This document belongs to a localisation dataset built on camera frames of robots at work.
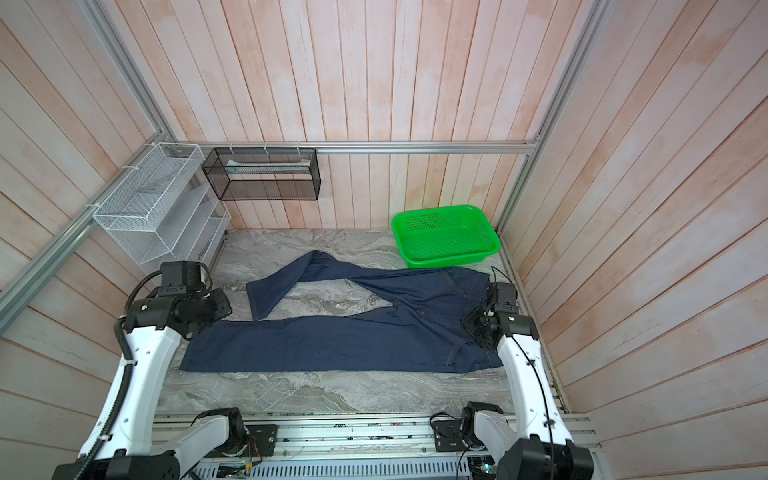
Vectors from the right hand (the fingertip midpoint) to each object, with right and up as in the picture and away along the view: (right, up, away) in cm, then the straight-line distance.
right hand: (467, 321), depth 82 cm
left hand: (-64, +4, -7) cm, 65 cm away
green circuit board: (-61, -34, -11) cm, 71 cm away
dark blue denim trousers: (-11, -5, +9) cm, 15 cm away
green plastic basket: (+2, +26, +36) cm, 45 cm away
